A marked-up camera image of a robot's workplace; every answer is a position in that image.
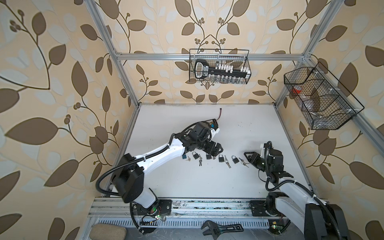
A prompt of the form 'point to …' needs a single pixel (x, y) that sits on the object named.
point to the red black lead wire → (220, 113)
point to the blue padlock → (184, 156)
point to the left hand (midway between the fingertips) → (218, 145)
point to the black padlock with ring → (195, 156)
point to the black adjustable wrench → (215, 230)
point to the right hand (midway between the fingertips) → (247, 156)
